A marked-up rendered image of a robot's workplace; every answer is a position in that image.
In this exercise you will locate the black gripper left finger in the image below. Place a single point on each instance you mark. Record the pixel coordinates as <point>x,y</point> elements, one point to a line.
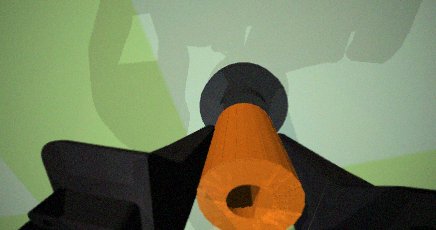
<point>163,183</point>

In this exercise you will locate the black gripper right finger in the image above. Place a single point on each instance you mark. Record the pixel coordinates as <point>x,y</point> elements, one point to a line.
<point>338,200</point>

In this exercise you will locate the orange knob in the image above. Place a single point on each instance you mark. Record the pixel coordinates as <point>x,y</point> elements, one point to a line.
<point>248,182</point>

